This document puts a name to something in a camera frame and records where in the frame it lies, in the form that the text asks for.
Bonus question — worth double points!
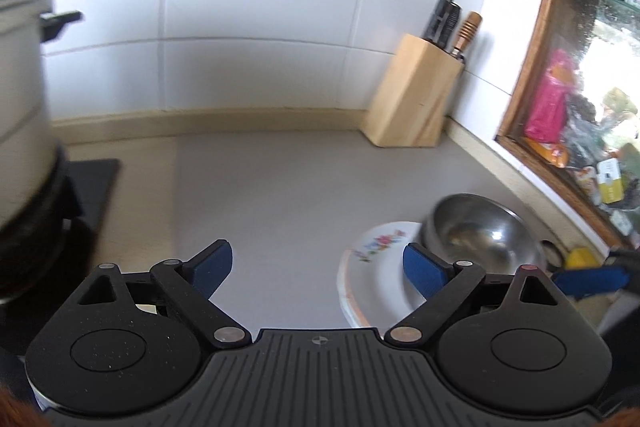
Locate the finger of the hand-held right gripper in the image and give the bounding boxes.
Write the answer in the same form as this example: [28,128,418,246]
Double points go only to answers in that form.
[551,248,640,299]

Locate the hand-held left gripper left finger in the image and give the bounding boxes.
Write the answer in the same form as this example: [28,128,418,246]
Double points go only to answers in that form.
[75,238,252,350]

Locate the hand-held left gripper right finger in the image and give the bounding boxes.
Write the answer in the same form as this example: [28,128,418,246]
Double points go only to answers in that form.
[384,243,560,349]

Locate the white floral plate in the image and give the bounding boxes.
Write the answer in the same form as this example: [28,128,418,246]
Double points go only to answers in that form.
[337,257,388,329]
[344,221,431,314]

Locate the stainless steel bowl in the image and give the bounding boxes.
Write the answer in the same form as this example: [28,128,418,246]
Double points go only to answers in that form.
[419,193,548,278]

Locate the person's right forearm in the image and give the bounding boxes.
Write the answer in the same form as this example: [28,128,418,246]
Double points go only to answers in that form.
[597,399,640,427]

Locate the yellow object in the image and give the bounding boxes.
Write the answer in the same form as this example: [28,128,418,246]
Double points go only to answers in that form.
[565,247,601,269]

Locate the yellow green small box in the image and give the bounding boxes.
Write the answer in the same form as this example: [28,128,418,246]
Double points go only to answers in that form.
[597,158,626,205]

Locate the black gas stove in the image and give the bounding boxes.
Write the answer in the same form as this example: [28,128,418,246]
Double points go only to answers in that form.
[0,147,122,303]

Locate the wooden knife block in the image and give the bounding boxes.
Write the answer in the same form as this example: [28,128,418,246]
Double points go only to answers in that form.
[361,33,463,148]

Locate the pink plastic bag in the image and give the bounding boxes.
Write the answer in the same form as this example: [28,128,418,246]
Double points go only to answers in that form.
[524,49,582,145]

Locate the silver pressure cooker pot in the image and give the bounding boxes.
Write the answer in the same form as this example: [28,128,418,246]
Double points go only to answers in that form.
[0,0,84,228]

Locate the wooden window frame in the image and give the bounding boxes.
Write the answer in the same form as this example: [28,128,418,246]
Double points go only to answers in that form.
[495,0,640,250]

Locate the wooden knife handle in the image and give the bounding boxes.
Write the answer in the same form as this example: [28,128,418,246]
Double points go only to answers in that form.
[451,11,483,58]

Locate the black handled knife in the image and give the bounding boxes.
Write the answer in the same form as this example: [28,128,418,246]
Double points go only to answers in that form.
[435,2,462,50]

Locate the black knife handles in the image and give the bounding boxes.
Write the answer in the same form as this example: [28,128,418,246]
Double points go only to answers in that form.
[422,0,453,42]

